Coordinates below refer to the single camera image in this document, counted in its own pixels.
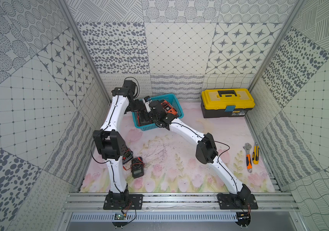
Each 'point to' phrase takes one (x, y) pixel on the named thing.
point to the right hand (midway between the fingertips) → (146, 111)
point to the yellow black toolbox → (219, 103)
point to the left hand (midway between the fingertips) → (133, 108)
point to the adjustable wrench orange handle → (249, 164)
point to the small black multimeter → (137, 167)
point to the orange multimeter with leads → (169, 108)
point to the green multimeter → (128, 155)
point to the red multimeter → (143, 119)
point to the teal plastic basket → (162, 109)
